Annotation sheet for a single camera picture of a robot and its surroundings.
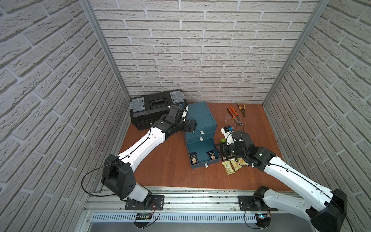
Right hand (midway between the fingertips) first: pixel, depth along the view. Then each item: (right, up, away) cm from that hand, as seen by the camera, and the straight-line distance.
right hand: (219, 145), depth 76 cm
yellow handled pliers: (+28, +21, +41) cm, 54 cm away
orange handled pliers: (+20, +16, +35) cm, 44 cm away
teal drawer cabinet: (-10, +19, +10) cm, 23 cm away
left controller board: (-40, -37, -5) cm, 55 cm away
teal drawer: (-10, +2, +10) cm, 14 cm away
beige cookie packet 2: (+12, -14, +9) cm, 21 cm away
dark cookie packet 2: (-2, -8, +13) cm, 16 cm away
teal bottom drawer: (-9, -4, +11) cm, 15 cm away
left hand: (-14, +13, +5) cm, 20 cm away
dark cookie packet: (-14, -10, +12) cm, 21 cm away
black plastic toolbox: (-46, +19, +16) cm, 52 cm away
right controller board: (+21, -36, -7) cm, 42 cm away
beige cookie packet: (+7, -15, +9) cm, 19 cm away
